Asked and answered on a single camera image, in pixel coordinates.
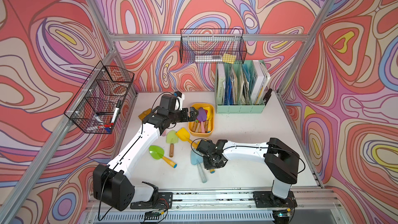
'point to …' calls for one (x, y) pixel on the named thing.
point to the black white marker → (117, 112)
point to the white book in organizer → (262, 83)
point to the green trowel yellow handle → (158, 153)
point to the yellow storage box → (201, 105)
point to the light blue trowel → (197, 158)
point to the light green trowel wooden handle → (171, 138)
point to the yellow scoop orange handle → (184, 135)
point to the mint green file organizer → (241, 88)
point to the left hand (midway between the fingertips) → (192, 113)
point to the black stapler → (267, 96)
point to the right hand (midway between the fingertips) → (210, 170)
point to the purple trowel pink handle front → (201, 116)
